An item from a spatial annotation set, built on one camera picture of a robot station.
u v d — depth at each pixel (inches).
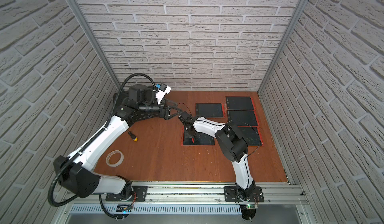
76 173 15.1
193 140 36.2
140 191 29.3
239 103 46.1
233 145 20.2
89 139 17.5
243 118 40.8
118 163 32.6
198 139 36.3
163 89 24.4
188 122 28.4
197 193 29.8
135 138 36.1
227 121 40.3
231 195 29.1
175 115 24.0
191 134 33.2
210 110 43.0
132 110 21.2
